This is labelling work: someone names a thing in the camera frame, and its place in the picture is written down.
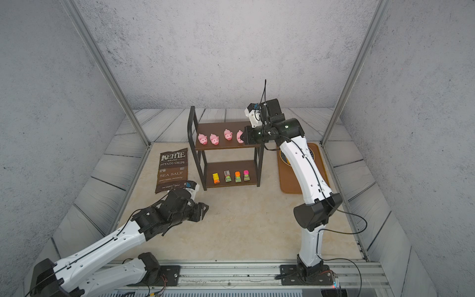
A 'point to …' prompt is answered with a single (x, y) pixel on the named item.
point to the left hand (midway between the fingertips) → (207, 208)
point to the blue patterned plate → (284, 159)
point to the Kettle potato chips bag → (172, 170)
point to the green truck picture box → (227, 176)
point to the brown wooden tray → (289, 182)
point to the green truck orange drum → (237, 177)
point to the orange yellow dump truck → (216, 178)
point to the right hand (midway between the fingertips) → (241, 136)
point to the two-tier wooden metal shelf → (222, 158)
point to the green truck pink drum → (246, 175)
